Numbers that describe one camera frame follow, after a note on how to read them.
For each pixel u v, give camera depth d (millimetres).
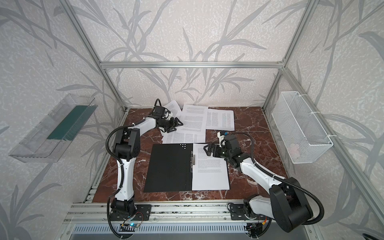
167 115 968
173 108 1190
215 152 752
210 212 753
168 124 961
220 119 1155
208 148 768
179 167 891
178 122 987
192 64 966
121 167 611
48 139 641
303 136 612
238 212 737
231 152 656
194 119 1143
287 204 408
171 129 1004
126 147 599
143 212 735
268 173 486
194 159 909
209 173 868
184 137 1040
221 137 788
